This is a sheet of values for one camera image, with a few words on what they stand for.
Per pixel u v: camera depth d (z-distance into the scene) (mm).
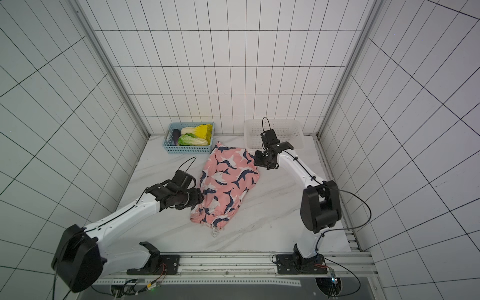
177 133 1165
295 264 648
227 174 999
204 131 1100
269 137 698
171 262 725
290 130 1165
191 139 1072
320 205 470
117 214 475
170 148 1065
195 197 743
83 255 391
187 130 1168
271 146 646
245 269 726
